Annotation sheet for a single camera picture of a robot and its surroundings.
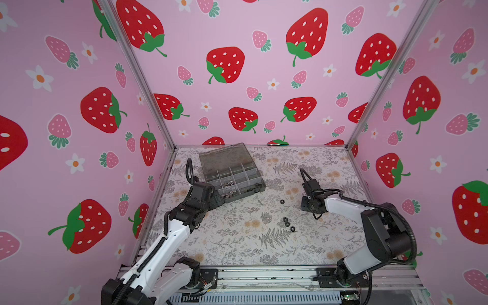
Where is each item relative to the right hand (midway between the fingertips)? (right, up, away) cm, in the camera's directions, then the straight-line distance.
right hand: (304, 206), depth 94 cm
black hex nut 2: (-7, -9, -7) cm, 13 cm away
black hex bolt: (-28, +8, +6) cm, 29 cm away
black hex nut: (-10, -8, -5) cm, 14 cm away
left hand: (-45, +6, -12) cm, 47 cm away
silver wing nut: (-40, +5, +3) cm, 40 cm away
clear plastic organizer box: (-38, +17, +9) cm, 42 cm away
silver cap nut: (-38, +11, +7) cm, 40 cm away
